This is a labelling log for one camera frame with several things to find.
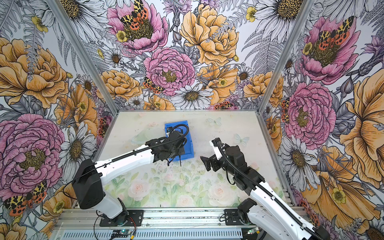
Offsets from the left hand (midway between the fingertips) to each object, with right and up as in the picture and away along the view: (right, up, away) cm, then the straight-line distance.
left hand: (178, 151), depth 83 cm
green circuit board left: (-26, -36, -12) cm, 46 cm away
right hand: (+16, -2, -8) cm, 18 cm away
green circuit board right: (+36, -35, -12) cm, 52 cm away
